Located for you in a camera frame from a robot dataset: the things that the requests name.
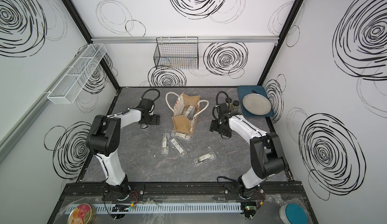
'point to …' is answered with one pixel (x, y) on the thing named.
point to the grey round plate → (257, 104)
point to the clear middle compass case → (165, 144)
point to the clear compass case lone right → (204, 158)
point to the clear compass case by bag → (181, 135)
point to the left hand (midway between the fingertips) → (151, 120)
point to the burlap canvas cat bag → (185, 108)
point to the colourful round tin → (84, 213)
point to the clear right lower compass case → (178, 147)
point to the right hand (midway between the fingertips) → (216, 131)
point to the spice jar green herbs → (236, 104)
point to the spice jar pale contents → (228, 100)
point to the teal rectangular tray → (244, 91)
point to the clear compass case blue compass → (189, 113)
